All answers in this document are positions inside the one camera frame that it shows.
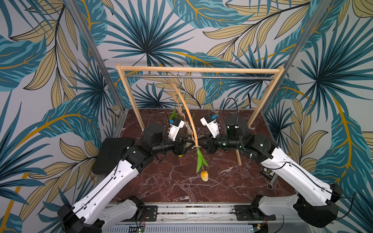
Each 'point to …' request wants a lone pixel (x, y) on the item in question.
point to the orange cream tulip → (201, 159)
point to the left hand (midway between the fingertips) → (190, 144)
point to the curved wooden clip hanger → (175, 84)
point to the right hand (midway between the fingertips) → (195, 141)
